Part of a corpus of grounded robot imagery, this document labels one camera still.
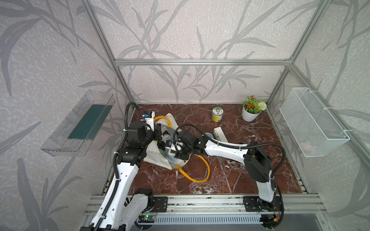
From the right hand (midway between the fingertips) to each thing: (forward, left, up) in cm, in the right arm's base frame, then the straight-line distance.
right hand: (175, 149), depth 84 cm
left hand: (+5, +6, +18) cm, 20 cm away
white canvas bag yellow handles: (-2, +7, +2) cm, 8 cm away
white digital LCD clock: (-5, 0, +11) cm, 12 cm away
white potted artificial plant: (+28, -51, +4) cm, 59 cm away
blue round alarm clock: (+13, -21, -5) cm, 25 cm away
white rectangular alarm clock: (+13, -28, -4) cm, 31 cm away
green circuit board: (-33, +13, -11) cm, 37 cm away
